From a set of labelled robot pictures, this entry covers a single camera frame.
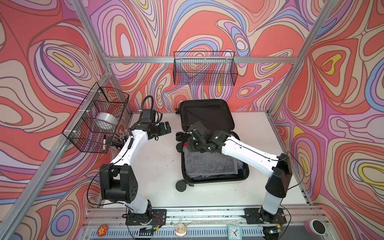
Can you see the round clear badge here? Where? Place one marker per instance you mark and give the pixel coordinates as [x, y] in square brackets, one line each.
[180, 230]

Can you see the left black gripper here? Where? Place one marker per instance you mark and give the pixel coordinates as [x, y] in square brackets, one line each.
[162, 130]

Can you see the black suitcase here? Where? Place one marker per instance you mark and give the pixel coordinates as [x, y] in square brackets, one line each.
[206, 125]

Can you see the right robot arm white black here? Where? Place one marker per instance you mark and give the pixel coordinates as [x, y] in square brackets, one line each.
[278, 169]

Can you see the black wire basket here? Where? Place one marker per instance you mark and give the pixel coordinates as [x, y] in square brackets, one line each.
[82, 131]
[205, 68]

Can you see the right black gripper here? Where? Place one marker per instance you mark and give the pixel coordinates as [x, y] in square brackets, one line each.
[190, 148]

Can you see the left black wire basket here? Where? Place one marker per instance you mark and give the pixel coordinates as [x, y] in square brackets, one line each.
[82, 131]

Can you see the silver duct tape roll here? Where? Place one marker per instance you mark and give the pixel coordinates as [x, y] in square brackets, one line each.
[106, 121]

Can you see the back black wire basket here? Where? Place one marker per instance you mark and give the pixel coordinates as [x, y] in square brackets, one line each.
[205, 68]

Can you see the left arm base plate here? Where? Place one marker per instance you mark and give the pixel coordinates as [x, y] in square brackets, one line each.
[155, 218]

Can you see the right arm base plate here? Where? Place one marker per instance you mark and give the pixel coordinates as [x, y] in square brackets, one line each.
[259, 216]

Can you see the small teal clock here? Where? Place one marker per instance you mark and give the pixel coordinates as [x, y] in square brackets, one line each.
[234, 232]

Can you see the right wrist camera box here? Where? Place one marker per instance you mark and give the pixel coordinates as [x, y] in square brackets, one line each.
[197, 131]

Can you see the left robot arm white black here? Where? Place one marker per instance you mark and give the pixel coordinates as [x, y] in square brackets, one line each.
[117, 180]

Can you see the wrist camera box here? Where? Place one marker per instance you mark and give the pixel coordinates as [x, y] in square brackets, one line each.
[197, 131]
[148, 116]

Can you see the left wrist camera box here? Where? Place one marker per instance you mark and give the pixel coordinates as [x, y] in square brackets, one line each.
[148, 116]

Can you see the pink tape roll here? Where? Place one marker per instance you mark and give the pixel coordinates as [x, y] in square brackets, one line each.
[315, 228]

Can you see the red round sticker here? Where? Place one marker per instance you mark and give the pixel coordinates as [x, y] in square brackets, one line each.
[102, 230]

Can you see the grey towel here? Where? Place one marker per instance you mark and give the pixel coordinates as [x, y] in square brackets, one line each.
[209, 164]

